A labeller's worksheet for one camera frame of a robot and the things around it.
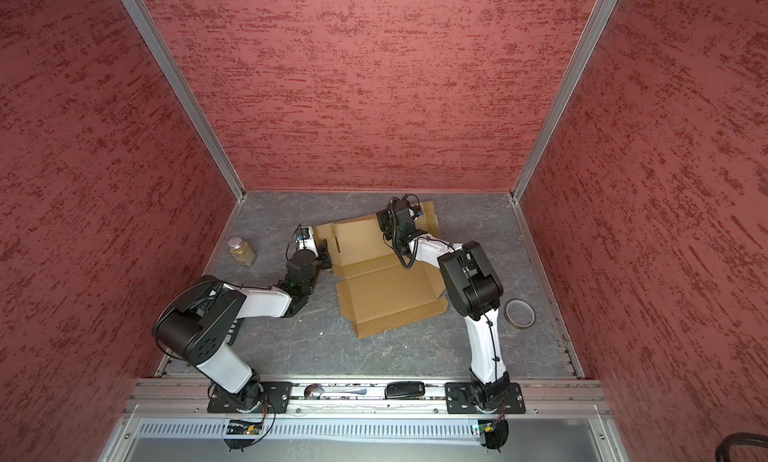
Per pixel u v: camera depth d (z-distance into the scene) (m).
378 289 0.95
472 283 0.59
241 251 0.93
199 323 0.47
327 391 0.76
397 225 0.78
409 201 0.83
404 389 0.74
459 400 0.74
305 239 0.79
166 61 0.83
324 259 0.83
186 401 0.76
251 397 0.66
